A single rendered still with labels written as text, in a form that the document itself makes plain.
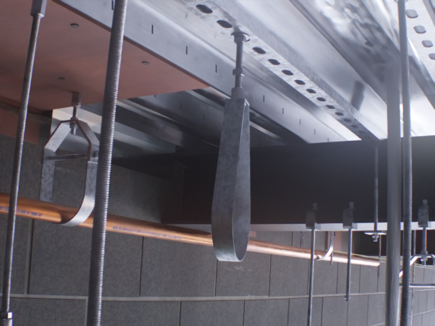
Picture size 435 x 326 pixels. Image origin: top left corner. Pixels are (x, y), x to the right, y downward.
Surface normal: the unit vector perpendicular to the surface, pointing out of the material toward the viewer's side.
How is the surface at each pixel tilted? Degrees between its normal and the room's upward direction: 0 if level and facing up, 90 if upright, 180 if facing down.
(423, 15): 180
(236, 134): 74
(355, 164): 90
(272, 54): 180
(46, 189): 90
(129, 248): 90
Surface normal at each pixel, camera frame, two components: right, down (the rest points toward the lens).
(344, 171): -0.51, -0.19
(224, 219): -0.25, -0.05
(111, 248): 0.86, -0.05
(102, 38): -0.05, 0.98
